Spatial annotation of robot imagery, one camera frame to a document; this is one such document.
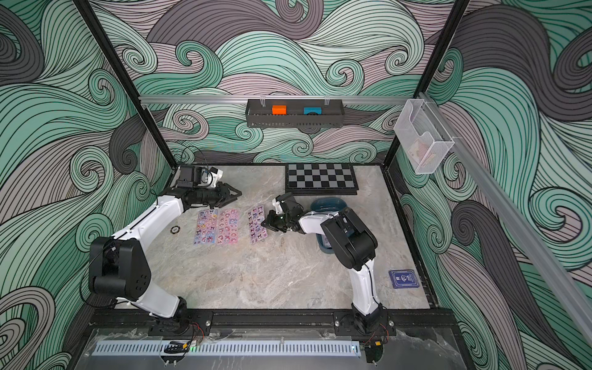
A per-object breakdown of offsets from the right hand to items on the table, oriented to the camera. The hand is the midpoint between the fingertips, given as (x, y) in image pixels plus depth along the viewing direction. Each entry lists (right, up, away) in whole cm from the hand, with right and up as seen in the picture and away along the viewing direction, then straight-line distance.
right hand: (262, 223), depth 94 cm
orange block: (+7, +48, 0) cm, 48 cm away
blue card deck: (+53, -17, -13) cm, 57 cm away
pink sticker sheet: (-25, -2, +2) cm, 25 cm away
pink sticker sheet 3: (-1, -3, -2) cm, 4 cm away
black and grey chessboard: (+25, +19, +16) cm, 35 cm away
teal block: (+18, +48, 0) cm, 51 cm away
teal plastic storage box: (+28, +8, +5) cm, 29 cm away
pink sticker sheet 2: (-15, -2, +3) cm, 16 cm away
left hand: (-8, +14, -10) cm, 19 cm away
